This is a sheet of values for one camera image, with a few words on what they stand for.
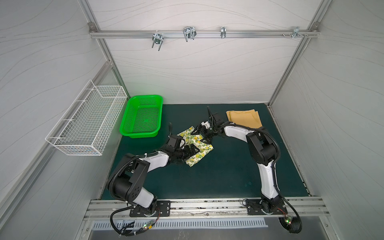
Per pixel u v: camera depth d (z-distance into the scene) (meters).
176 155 0.77
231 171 0.86
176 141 0.72
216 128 0.78
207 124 0.95
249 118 1.11
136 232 0.65
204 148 0.93
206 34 0.79
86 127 0.69
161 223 0.70
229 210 0.73
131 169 0.50
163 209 0.73
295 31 0.77
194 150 0.82
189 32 0.77
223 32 0.78
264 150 0.56
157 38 0.80
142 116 1.10
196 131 0.88
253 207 0.73
